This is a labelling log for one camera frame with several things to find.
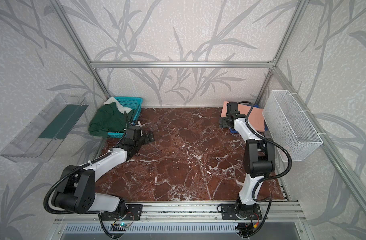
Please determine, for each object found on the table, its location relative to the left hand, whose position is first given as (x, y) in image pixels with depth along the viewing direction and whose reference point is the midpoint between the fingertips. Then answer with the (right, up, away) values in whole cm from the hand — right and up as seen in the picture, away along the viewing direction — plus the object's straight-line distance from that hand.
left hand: (149, 129), depth 92 cm
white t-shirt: (-30, +14, +26) cm, 42 cm away
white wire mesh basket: (+69, +4, -26) cm, 74 cm away
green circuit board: (-6, -44, -21) cm, 49 cm away
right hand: (+52, +8, +6) cm, 53 cm away
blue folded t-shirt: (+56, -2, +12) cm, 57 cm away
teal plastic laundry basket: (-20, +20, +24) cm, 37 cm away
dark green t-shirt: (-33, +7, +13) cm, 37 cm away
